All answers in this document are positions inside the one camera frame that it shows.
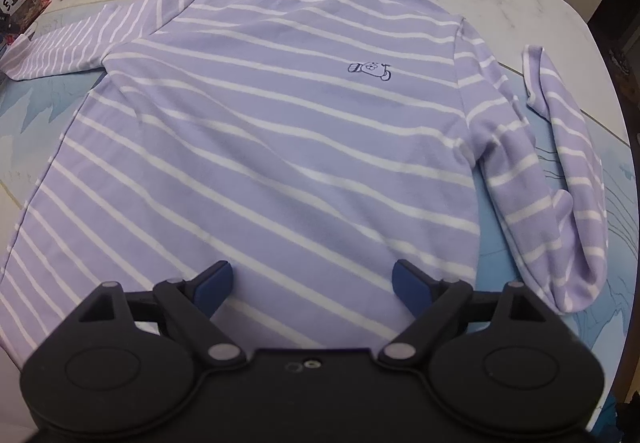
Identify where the purple white striped shirt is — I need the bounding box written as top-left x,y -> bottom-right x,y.
0,0 -> 609,360

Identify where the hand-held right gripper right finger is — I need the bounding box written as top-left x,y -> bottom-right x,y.
379,260 -> 566,369

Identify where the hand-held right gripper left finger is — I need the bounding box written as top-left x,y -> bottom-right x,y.
50,261 -> 249,369

